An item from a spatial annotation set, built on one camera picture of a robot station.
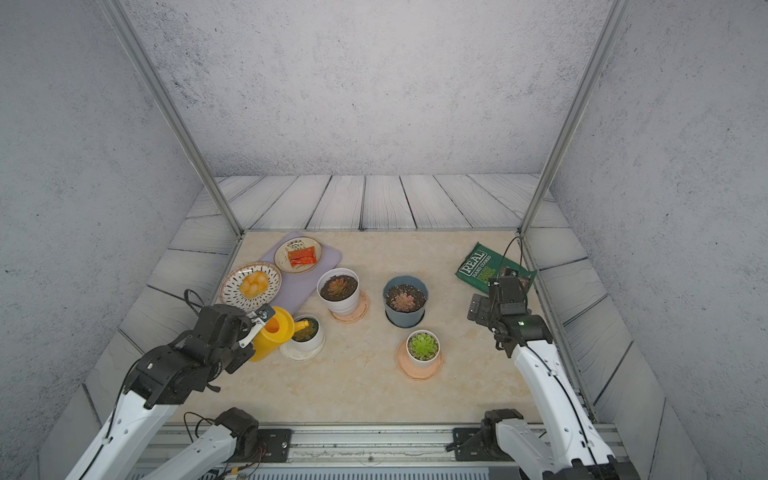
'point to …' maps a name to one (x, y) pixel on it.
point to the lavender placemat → (295, 287)
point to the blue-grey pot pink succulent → (405, 300)
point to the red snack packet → (303, 256)
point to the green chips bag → (476, 265)
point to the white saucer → (289, 352)
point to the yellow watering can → (277, 331)
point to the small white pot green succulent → (422, 347)
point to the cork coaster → (359, 315)
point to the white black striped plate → (230, 293)
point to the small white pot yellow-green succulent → (309, 337)
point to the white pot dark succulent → (340, 289)
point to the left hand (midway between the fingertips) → (242, 331)
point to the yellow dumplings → (254, 284)
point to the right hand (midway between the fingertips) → (497, 307)
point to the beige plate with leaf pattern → (295, 243)
